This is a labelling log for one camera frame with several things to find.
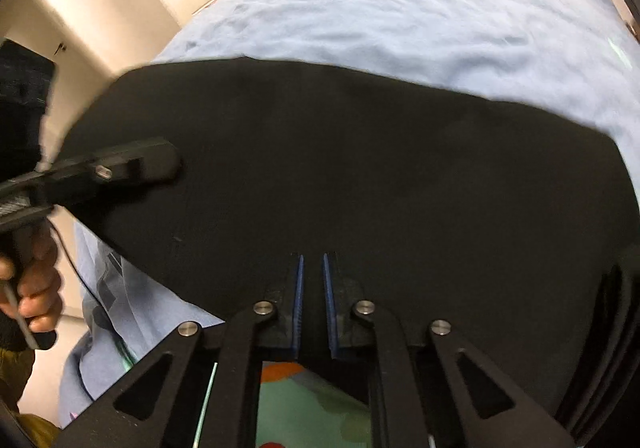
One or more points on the black pants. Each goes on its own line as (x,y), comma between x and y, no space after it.
(375,168)

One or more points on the blue printed blanket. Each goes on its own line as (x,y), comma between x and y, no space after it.
(375,13)

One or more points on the person's left hand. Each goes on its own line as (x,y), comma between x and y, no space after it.
(42,288)

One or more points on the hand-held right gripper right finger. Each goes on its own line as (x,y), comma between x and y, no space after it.
(327,308)

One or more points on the yellow garment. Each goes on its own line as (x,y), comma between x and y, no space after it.
(35,430)

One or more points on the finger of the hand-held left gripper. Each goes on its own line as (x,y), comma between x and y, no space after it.
(145,163)

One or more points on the person's left forearm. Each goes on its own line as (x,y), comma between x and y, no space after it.
(12,368)

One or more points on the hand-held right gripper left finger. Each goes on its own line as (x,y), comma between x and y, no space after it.
(299,308)

